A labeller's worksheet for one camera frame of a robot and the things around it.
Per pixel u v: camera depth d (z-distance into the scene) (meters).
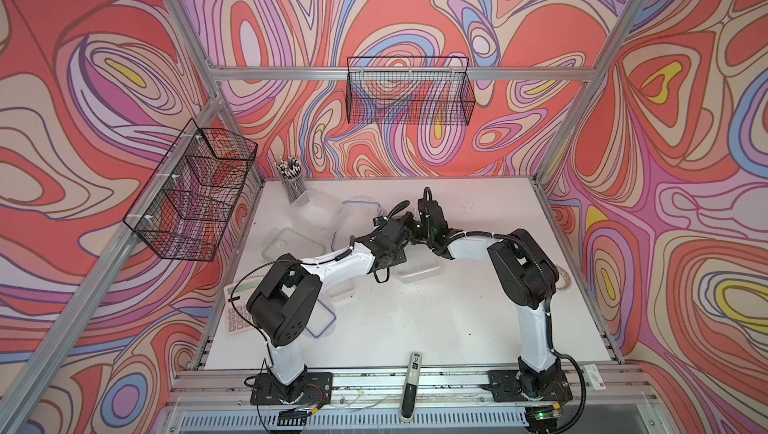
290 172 0.99
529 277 0.54
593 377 0.75
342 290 0.89
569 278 0.91
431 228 0.78
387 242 0.71
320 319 0.85
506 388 0.73
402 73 0.88
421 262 0.83
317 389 0.73
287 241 1.01
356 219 1.09
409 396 0.70
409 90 0.96
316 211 1.11
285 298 0.48
